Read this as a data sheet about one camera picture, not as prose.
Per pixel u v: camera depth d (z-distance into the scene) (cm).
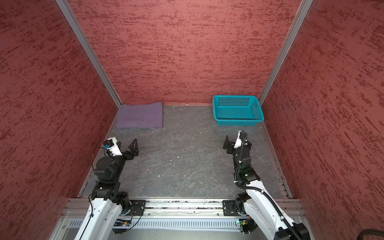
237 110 118
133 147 70
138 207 73
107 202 54
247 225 71
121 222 71
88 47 86
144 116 109
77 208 76
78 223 48
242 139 67
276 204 47
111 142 64
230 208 74
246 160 58
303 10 73
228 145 73
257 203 52
